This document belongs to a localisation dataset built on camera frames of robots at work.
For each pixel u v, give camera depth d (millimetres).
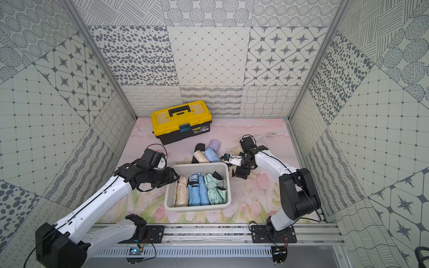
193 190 814
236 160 803
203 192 816
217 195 769
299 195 448
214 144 1037
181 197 817
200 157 918
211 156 943
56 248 369
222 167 819
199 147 1014
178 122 968
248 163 764
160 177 685
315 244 731
